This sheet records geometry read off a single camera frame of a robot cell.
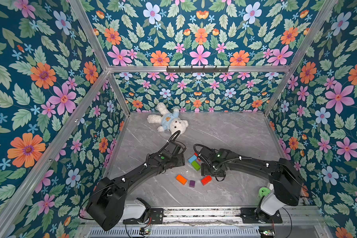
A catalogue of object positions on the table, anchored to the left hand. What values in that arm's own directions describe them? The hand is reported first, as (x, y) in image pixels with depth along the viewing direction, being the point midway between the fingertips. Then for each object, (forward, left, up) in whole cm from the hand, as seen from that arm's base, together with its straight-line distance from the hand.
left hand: (183, 159), depth 85 cm
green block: (-2, -7, -6) cm, 10 cm away
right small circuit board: (-37, -39, -9) cm, 54 cm away
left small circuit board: (-32, +21, -10) cm, 40 cm away
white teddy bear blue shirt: (+30, +8, +1) cm, 31 cm away
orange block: (-9, +2, -8) cm, 12 cm away
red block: (-7, -6, +18) cm, 21 cm away
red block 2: (-11, -12, -7) cm, 18 cm away
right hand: (-7, -14, -3) cm, 16 cm away
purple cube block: (-12, -4, -7) cm, 14 cm away
